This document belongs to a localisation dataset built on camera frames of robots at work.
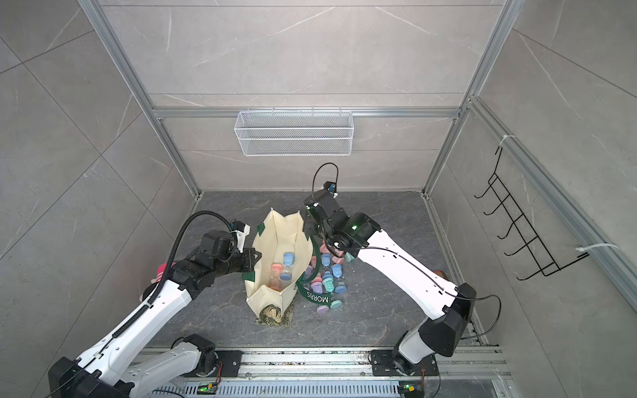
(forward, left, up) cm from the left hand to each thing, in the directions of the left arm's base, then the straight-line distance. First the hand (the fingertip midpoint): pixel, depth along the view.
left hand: (264, 251), depth 77 cm
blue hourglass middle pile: (0, -24, -16) cm, 29 cm away
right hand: (+4, -16, +10) cm, 20 cm away
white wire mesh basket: (+49, -8, +11) cm, 51 cm away
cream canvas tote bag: (+14, -1, -10) cm, 17 cm away
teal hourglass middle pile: (-5, -21, -16) cm, 27 cm away
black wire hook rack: (-12, -74, +13) cm, 76 cm away
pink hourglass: (-3, -1, -16) cm, 17 cm away
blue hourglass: (+5, -5, -16) cm, 18 cm away
